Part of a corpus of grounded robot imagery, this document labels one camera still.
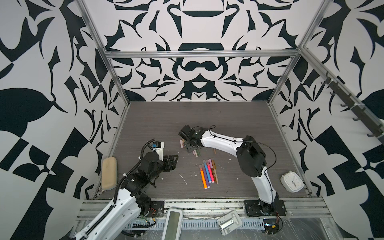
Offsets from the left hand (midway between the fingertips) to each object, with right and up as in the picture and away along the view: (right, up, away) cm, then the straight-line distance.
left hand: (173, 154), depth 78 cm
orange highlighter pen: (+15, -14, +5) cm, 22 cm away
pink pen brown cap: (+12, -4, +15) cm, 20 cm away
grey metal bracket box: (+26, -29, -9) cm, 40 cm away
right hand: (+10, +3, +15) cm, 18 cm away
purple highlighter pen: (+17, -15, +5) cm, 24 cm away
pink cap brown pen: (+21, -9, +11) cm, 25 cm away
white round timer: (+62, -16, +2) cm, 64 cm away
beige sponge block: (-36, -12, +5) cm, 38 cm away
